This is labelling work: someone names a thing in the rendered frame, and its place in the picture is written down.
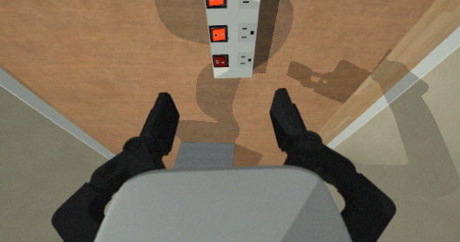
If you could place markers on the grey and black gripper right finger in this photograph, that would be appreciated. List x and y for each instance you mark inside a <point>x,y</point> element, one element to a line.
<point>367,210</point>

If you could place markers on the grey power strip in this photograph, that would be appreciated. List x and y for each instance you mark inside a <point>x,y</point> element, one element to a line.
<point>232,27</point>

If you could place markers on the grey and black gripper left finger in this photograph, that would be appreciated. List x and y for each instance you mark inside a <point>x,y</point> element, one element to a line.
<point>79,218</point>

